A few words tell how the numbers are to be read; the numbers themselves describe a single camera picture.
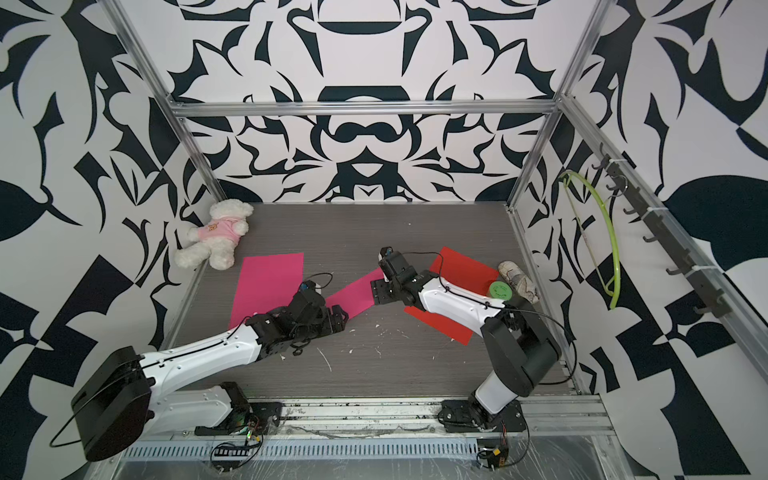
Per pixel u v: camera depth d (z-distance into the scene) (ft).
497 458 2.36
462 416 2.44
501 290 3.03
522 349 1.46
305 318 2.13
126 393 1.32
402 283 2.22
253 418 2.38
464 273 3.26
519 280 3.16
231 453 2.39
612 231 2.24
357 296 3.11
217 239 3.30
